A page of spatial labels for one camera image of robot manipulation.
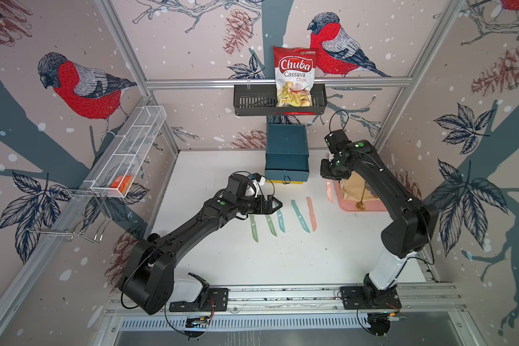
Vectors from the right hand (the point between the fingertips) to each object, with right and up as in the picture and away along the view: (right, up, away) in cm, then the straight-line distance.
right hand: (323, 173), depth 85 cm
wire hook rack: (-75, -10, -28) cm, 81 cm away
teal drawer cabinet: (-16, +16, +11) cm, 25 cm away
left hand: (-19, -11, -6) cm, 23 cm away
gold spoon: (+20, -15, +10) cm, 27 cm away
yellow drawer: (-17, -5, +18) cm, 25 cm away
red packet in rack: (-68, -2, -20) cm, 71 cm away
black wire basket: (-26, +36, +22) cm, 49 cm away
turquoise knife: (-8, -21, +8) cm, 24 cm away
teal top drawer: (-18, +3, +4) cm, 18 cm away
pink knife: (-2, -21, +10) cm, 23 cm away
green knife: (-21, -24, +7) cm, 33 cm away
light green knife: (-29, -24, +7) cm, 38 cm away
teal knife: (-17, -21, +8) cm, 28 cm away
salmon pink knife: (+1, -5, -3) cm, 6 cm away
